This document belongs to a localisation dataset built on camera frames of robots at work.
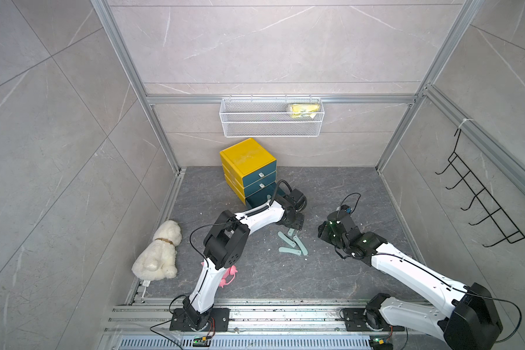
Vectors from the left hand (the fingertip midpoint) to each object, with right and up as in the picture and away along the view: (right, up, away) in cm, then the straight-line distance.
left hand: (297, 220), depth 94 cm
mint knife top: (-3, -5, +1) cm, 6 cm away
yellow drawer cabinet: (-21, +21, -5) cm, 30 cm away
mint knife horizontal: (-4, -12, -4) cm, 13 cm away
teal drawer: (-19, +15, +1) cm, 24 cm away
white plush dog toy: (-53, -11, -16) cm, 57 cm away
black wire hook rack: (+55, +9, -28) cm, 62 cm away
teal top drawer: (-17, +21, -1) cm, 26 cm away
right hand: (+8, -2, -11) cm, 14 cm away
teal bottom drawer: (-18, +9, +7) cm, 21 cm away
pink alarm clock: (-28, -18, -11) cm, 35 cm away
